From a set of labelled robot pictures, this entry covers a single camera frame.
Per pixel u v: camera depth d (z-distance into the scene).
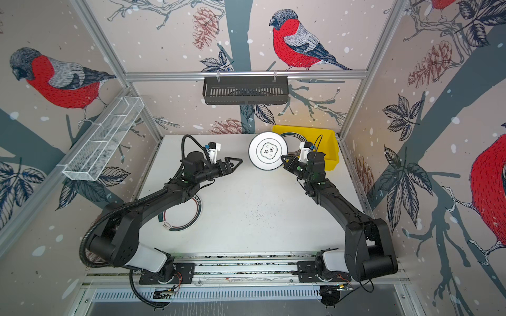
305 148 0.77
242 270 0.76
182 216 0.87
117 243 0.43
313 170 0.65
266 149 0.86
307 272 0.73
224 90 1.07
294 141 1.11
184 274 0.73
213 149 0.77
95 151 0.74
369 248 0.42
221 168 0.73
